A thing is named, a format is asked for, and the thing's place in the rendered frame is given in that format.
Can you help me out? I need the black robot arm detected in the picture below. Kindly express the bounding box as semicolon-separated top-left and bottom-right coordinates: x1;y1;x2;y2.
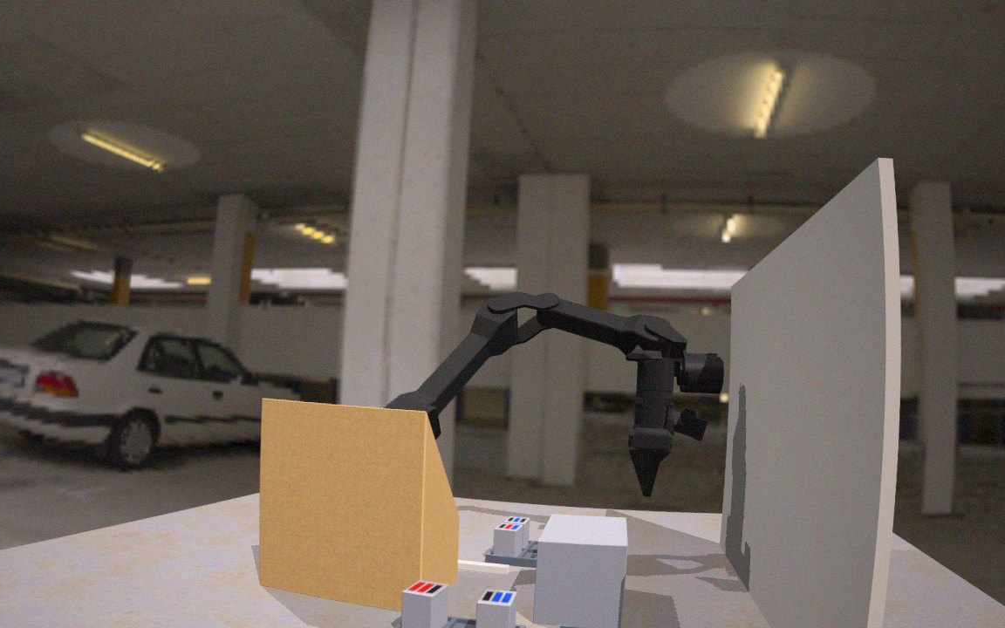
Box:
384;292;724;441

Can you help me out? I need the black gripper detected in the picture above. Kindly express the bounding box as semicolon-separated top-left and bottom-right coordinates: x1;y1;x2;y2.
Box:
628;391;673;496

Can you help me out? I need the grey flat panel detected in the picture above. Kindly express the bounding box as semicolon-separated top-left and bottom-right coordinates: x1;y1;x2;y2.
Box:
720;158;901;628

